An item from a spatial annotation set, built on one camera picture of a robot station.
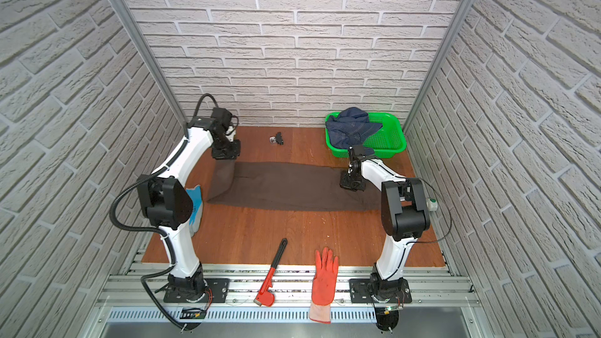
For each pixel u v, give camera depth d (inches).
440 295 29.2
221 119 28.1
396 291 26.8
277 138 44.8
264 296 28.4
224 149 28.7
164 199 19.8
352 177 32.5
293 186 38.8
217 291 28.7
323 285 29.4
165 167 20.5
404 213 19.9
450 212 33.6
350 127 41.9
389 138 45.6
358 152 31.3
